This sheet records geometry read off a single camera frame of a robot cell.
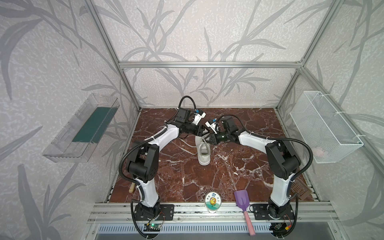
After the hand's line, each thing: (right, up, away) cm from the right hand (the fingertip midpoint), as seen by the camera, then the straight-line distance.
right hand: (204, 135), depth 89 cm
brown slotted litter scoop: (+53, -28, -7) cm, 60 cm away
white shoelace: (-11, -8, +9) cm, 16 cm away
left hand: (+2, +6, -1) cm, 7 cm away
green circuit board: (-26, -42, -19) cm, 53 cm away
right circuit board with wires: (+38, -45, -16) cm, 61 cm away
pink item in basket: (+56, -6, -16) cm, 59 cm away
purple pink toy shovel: (+19, -32, -12) cm, 39 cm away
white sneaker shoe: (-1, -9, +2) cm, 9 cm away
